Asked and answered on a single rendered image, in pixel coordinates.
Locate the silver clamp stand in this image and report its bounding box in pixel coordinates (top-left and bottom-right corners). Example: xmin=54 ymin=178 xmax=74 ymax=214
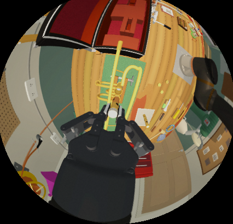
xmin=110 ymin=75 xmax=135 ymax=86

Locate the wooden mallet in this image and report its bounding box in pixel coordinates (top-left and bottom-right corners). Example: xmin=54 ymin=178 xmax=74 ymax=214
xmin=150 ymin=128 xmax=165 ymax=140

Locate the brass piston with white cap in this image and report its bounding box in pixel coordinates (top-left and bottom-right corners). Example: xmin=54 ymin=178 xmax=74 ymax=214
xmin=107 ymin=96 xmax=123 ymax=119

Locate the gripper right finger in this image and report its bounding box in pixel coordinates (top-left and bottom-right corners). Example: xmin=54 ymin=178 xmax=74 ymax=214
xmin=114 ymin=105 xmax=155 ymax=155

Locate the large white wall socket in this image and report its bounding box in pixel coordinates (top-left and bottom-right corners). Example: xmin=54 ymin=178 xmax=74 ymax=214
xmin=24 ymin=78 xmax=39 ymax=102

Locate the white paper tag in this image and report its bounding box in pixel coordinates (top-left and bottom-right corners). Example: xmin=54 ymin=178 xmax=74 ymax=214
xmin=161 ymin=5 xmax=174 ymax=16

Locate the white desk lamp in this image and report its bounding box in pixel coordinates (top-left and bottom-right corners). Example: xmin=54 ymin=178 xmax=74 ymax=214
xmin=176 ymin=116 xmax=204 ymax=150

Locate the wooden shelf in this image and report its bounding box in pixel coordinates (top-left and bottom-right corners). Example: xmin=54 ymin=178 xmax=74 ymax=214
xmin=19 ymin=34 xmax=40 ymax=45

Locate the small white wall socket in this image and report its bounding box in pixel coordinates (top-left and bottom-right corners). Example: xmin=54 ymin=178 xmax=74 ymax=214
xmin=50 ymin=132 xmax=61 ymax=145

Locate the black case lid red lining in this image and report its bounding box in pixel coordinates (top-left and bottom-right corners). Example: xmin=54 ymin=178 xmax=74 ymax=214
xmin=35 ymin=0 xmax=121 ymax=52

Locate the brown wooden box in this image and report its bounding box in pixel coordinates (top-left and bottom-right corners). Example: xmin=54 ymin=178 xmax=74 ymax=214
xmin=177 ymin=16 xmax=188 ymax=31

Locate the grey case hinge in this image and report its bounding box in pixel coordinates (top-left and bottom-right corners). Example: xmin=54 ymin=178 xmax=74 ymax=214
xmin=78 ymin=47 xmax=97 ymax=53

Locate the small brass piston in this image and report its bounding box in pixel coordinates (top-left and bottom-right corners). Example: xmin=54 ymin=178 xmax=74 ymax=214
xmin=142 ymin=114 xmax=150 ymax=128

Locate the brown board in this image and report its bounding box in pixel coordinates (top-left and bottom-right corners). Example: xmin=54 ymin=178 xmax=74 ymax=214
xmin=221 ymin=71 xmax=233 ymax=99

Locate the black trumpet case body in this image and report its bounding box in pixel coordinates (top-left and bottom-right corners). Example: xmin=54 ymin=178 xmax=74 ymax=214
xmin=91 ymin=0 xmax=153 ymax=59

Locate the red tool chest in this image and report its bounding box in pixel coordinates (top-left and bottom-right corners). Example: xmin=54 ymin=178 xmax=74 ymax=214
xmin=128 ymin=142 xmax=154 ymax=178

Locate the green felt mat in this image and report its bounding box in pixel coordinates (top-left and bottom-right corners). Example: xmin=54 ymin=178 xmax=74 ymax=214
xmin=99 ymin=53 xmax=147 ymax=120

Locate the cork notice board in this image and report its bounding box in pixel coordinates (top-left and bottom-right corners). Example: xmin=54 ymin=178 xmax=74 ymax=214
xmin=196 ymin=122 xmax=233 ymax=175

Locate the orange cable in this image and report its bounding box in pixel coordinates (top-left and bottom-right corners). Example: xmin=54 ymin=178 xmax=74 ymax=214
xmin=20 ymin=100 xmax=74 ymax=176

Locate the orange cloth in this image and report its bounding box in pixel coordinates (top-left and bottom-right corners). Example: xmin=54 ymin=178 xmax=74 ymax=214
xmin=130 ymin=95 xmax=147 ymax=122

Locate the black plug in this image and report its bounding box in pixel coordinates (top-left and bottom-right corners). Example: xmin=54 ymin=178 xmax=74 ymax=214
xmin=35 ymin=134 xmax=44 ymax=149

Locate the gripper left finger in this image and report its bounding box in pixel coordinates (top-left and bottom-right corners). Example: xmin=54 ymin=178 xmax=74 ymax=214
xmin=60 ymin=103 xmax=111 ymax=140

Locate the white brush black tip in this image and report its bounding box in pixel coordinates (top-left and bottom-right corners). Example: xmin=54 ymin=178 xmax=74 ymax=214
xmin=155 ymin=21 xmax=172 ymax=31

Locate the brown pegboard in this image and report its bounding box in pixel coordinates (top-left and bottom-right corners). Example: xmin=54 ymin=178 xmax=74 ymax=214
xmin=0 ymin=71 xmax=21 ymax=146

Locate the green bench machine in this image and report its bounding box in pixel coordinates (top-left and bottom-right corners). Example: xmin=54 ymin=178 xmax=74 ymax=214
xmin=188 ymin=100 xmax=219 ymax=138

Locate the white paper sheet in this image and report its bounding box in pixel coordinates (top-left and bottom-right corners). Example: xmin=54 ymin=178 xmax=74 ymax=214
xmin=135 ymin=108 xmax=155 ymax=128

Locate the yellow handled screwdriver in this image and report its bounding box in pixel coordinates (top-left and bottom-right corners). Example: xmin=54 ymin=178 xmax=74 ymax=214
xmin=171 ymin=103 xmax=185 ymax=120

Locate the wooden door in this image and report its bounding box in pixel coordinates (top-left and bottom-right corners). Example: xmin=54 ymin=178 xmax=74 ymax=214
xmin=141 ymin=131 xmax=194 ymax=215

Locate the brass trumpet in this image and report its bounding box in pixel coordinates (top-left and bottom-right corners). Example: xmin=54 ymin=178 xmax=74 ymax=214
xmin=95 ymin=40 xmax=143 ymax=132

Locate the magenta funnel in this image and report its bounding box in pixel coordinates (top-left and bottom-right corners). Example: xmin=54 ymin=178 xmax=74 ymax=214
xmin=40 ymin=170 xmax=59 ymax=197

